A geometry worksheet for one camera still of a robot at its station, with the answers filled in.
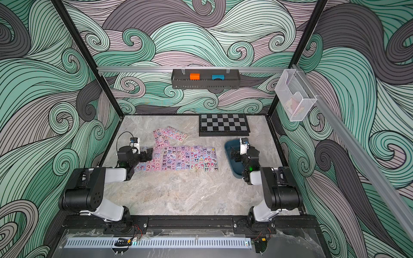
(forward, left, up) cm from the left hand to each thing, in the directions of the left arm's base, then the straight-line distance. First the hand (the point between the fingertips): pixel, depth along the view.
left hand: (144, 147), depth 94 cm
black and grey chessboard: (+21, -50, -3) cm, 54 cm away
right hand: (0, -58, +1) cm, 58 cm away
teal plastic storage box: (-9, -55, -7) cm, 57 cm away
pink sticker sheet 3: (-6, -15, -6) cm, 17 cm away
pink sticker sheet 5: (-3, -31, -7) cm, 32 cm away
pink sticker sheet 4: (-4, -23, -5) cm, 24 cm away
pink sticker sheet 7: (+11, -6, -7) cm, 14 cm away
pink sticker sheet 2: (-8, -6, -7) cm, 12 cm away
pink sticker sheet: (-10, +1, -6) cm, 12 cm away
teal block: (+33, -43, +28) cm, 61 cm away
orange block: (+32, -30, +28) cm, 52 cm away
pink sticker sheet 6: (-5, -40, -5) cm, 40 cm away
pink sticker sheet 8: (+14, -15, -5) cm, 21 cm away
